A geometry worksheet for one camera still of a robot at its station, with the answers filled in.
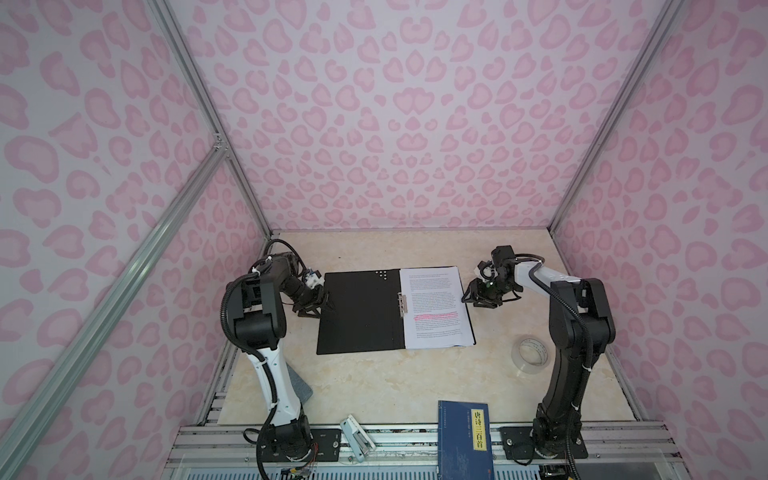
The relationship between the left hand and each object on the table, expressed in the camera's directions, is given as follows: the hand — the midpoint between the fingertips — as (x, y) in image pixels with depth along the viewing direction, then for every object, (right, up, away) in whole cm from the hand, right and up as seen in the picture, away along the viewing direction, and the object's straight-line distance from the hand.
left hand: (326, 308), depth 96 cm
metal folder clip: (+24, +1, +2) cm, 24 cm away
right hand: (+47, +3, +1) cm, 47 cm away
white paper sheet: (+36, -2, +1) cm, 36 cm away
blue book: (+39, -28, -23) cm, 53 cm away
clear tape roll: (+62, -12, -8) cm, 64 cm away
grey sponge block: (-3, -19, -16) cm, 25 cm away
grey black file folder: (+12, -2, 0) cm, 12 cm away
